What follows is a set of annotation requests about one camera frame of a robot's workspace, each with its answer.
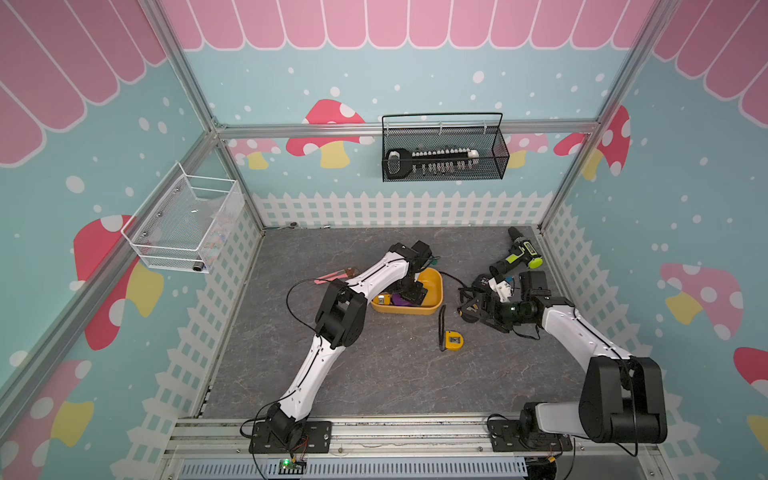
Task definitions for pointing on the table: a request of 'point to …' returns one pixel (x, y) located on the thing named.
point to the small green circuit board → (291, 467)
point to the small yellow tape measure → (454, 340)
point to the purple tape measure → (399, 300)
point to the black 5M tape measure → (481, 282)
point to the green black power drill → (521, 251)
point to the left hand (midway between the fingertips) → (403, 299)
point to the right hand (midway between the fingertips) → (474, 313)
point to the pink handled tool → (338, 274)
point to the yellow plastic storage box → (432, 279)
